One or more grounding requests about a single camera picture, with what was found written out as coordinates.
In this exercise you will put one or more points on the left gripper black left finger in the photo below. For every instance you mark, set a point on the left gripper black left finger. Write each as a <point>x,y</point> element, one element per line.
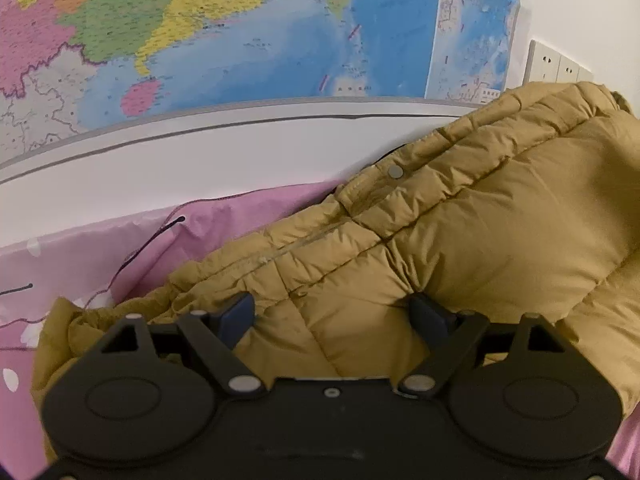
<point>212,336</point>

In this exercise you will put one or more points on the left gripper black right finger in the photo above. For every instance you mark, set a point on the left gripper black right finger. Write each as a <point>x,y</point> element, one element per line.
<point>450,338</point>

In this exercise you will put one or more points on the tan puffer jacket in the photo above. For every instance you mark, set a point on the tan puffer jacket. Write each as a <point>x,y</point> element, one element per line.
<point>529,204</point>

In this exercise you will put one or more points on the pink floral bed sheet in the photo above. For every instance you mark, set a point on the pink floral bed sheet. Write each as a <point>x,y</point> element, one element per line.
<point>107,263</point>

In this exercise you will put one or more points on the white bed headboard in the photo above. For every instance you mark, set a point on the white bed headboard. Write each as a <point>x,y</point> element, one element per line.
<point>217,151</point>

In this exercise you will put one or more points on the white wall socket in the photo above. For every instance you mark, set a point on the white wall socket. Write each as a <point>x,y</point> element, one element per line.
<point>571,71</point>
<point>542,63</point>

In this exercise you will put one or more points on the colourful wall map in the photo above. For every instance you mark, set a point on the colourful wall map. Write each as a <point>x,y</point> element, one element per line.
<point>69,67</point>

